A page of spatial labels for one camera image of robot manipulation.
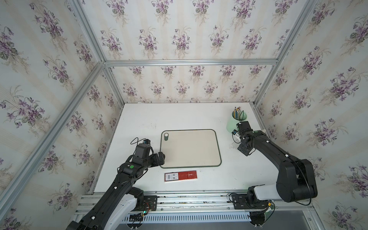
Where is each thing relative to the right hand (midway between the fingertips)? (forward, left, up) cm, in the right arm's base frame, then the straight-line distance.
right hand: (254, 143), depth 86 cm
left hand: (-11, +57, -1) cm, 58 cm away
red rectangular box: (-19, +48, -7) cm, 52 cm away
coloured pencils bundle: (+19, +8, +7) cm, 22 cm away
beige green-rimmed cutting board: (0, +39, -9) cm, 40 cm away
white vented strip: (-37, +40, -9) cm, 56 cm away
